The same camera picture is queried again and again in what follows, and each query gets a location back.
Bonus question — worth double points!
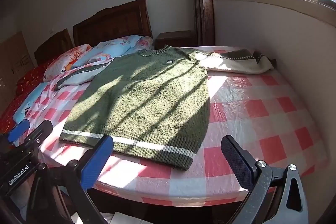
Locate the light blue pillow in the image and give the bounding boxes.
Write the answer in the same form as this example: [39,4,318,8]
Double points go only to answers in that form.
[71,35,154,69]

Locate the plain light blue sheet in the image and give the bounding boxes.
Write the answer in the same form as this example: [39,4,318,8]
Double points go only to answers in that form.
[13,82,50,125]

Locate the red patterned blanket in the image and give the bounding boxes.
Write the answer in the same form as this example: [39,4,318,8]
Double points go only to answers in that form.
[0,55,61,132]

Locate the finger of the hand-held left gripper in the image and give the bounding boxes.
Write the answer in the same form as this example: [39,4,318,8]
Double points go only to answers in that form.
[0,119,30,151]
[16,120,53,159]

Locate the small dark wooden headboard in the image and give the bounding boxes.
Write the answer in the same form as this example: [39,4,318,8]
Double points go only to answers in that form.
[34,28,74,65]

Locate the green knitted sweater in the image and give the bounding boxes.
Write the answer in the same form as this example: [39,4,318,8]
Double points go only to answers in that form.
[56,45,277,170]

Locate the brown cardboard box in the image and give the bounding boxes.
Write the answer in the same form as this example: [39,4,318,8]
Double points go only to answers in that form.
[0,31,34,114]

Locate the dark wooden nightstand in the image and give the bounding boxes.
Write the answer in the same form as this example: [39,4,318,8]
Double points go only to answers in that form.
[155,30,196,50]

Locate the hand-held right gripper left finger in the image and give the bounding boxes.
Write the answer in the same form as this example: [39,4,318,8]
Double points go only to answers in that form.
[26,135,114,224]

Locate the white orange floral pillow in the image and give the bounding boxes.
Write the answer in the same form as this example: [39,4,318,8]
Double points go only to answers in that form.
[43,44,92,82]

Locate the large dark wooden headboard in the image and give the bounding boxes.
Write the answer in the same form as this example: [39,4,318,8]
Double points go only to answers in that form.
[73,0,153,47]

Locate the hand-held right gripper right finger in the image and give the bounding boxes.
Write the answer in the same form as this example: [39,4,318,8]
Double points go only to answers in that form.
[221,135,309,224]

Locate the red white checked bedsheet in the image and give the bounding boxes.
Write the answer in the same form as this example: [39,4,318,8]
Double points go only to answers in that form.
[16,46,328,207]

